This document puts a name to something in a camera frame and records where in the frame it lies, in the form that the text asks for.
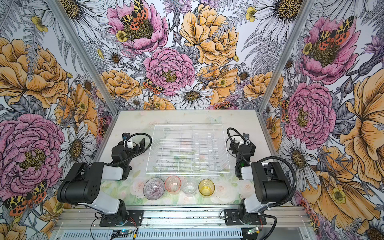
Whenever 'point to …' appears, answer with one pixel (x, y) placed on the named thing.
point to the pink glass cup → (173, 183)
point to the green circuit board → (120, 233)
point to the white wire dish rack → (192, 150)
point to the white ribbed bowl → (153, 188)
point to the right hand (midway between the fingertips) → (242, 143)
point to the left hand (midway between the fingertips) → (137, 141)
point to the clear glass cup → (189, 186)
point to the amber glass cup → (206, 187)
